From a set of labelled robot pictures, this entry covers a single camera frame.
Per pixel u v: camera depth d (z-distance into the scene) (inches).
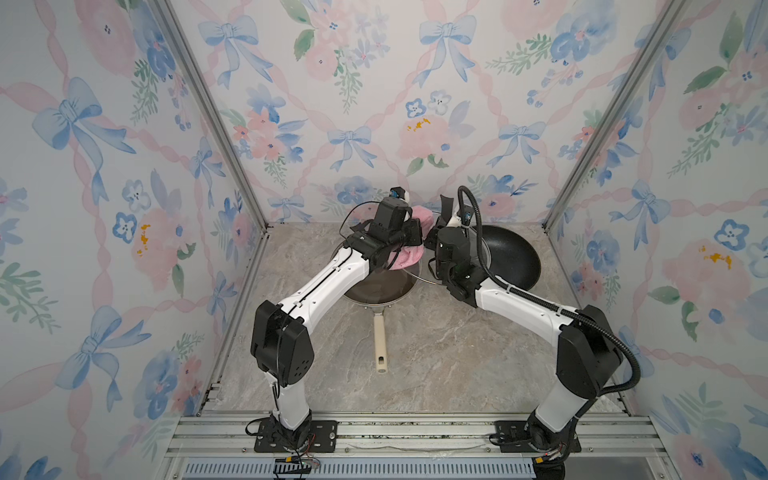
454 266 24.7
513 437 28.7
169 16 27.2
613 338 18.6
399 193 28.3
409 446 29.0
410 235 28.6
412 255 28.8
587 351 17.9
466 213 27.1
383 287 40.5
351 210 27.1
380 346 30.5
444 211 32.3
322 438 29.0
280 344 19.0
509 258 42.9
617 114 33.8
